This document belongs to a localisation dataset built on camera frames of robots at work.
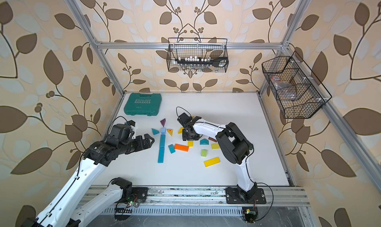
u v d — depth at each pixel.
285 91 0.71
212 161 0.85
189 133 0.76
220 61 0.82
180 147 0.91
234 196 0.74
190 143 0.92
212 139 0.93
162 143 0.92
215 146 0.91
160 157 0.87
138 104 1.08
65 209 0.39
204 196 0.75
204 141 0.92
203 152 0.89
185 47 0.91
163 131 0.98
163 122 1.02
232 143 0.52
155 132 0.97
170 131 0.96
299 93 0.73
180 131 0.98
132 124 0.68
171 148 0.90
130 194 0.68
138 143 0.65
